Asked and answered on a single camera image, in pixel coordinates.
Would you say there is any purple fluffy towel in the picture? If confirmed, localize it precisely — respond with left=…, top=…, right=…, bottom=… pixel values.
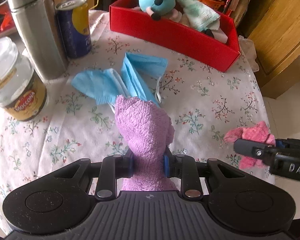
left=115, top=95, right=177, bottom=191

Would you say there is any stainless steel thermos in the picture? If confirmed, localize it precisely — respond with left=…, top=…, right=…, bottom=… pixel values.
left=7, top=0, right=69, bottom=80

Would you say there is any Moccona glass jar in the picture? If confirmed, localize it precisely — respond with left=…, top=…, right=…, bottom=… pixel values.
left=0, top=37, right=47, bottom=121

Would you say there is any red cardboard box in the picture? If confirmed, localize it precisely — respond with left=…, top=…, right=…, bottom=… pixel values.
left=109, top=0, right=241, bottom=72

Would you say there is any white plastic bag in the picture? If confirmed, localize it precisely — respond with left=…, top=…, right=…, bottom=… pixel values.
left=238, top=35, right=260, bottom=72

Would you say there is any wooden cabinet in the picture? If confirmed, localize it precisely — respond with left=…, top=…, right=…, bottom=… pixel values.
left=238, top=0, right=300, bottom=99

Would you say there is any floral tablecloth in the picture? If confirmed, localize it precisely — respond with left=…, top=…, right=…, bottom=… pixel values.
left=0, top=10, right=276, bottom=235

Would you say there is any pink fluffy cloth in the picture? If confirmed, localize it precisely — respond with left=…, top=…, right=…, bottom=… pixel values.
left=224, top=121, right=276, bottom=170

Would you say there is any green white towel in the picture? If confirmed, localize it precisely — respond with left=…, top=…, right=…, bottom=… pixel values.
left=176, top=0, right=221, bottom=32

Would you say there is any blue yellow drink can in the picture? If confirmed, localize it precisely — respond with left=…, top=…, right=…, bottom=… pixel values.
left=56, top=0, right=91, bottom=59

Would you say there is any orange plastic basket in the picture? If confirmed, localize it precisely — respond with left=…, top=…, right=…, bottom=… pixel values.
left=198, top=0, right=225, bottom=11

